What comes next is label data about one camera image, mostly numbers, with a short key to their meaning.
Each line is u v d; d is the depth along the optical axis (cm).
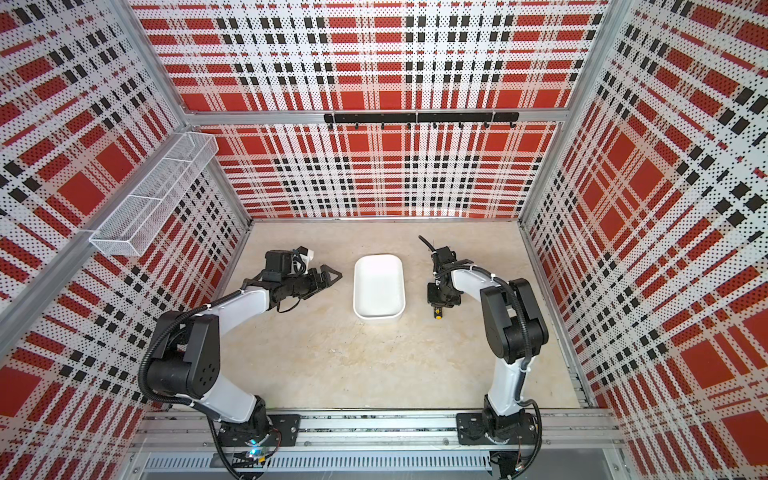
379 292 102
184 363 45
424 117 89
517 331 50
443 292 83
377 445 73
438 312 93
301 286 80
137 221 92
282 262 74
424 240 86
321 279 83
